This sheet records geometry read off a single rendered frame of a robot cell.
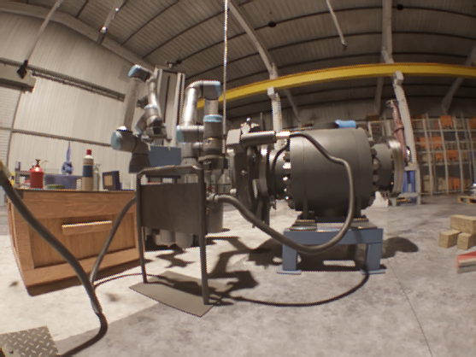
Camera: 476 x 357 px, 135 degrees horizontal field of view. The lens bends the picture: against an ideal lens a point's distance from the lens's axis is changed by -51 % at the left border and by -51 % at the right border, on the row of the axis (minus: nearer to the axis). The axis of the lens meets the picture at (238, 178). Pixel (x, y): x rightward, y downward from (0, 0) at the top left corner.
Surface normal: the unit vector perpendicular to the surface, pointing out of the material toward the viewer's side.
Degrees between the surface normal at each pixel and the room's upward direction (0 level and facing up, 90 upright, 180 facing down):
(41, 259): 90
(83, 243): 90
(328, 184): 112
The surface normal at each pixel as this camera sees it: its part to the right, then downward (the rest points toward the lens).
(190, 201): -0.39, -0.05
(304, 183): -0.36, 0.29
